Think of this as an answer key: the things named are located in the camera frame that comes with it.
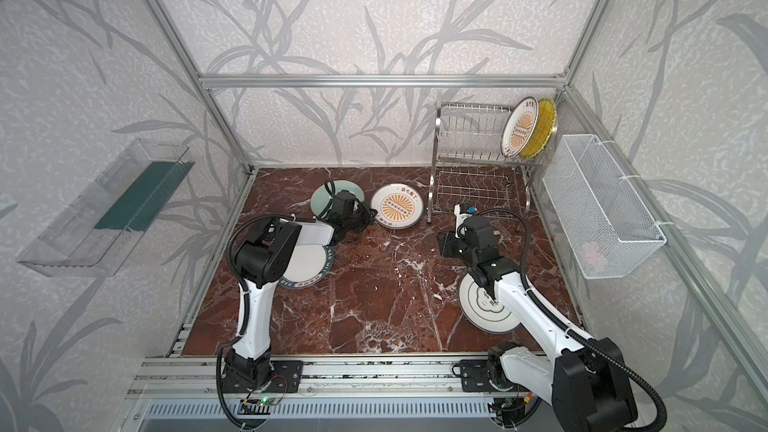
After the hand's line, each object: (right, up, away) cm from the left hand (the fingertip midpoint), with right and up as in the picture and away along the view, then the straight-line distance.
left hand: (382, 201), depth 104 cm
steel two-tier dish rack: (+34, +10, +12) cm, 37 cm away
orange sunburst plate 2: (+42, +22, -17) cm, 50 cm away
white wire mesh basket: (+50, -4, -41) cm, 65 cm away
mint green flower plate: (-24, +1, +8) cm, 25 cm away
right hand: (+18, -6, -19) cm, 27 cm away
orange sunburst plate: (+5, -2, +5) cm, 7 cm away
